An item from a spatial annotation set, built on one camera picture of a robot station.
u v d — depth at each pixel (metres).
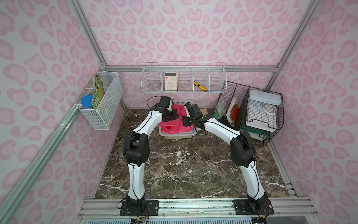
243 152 0.56
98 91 0.73
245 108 0.97
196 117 0.75
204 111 1.17
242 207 0.73
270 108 0.92
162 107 0.77
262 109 0.91
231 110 1.02
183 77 1.00
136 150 0.57
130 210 0.68
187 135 0.93
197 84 0.97
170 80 0.93
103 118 0.73
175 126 0.95
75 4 0.68
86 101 0.65
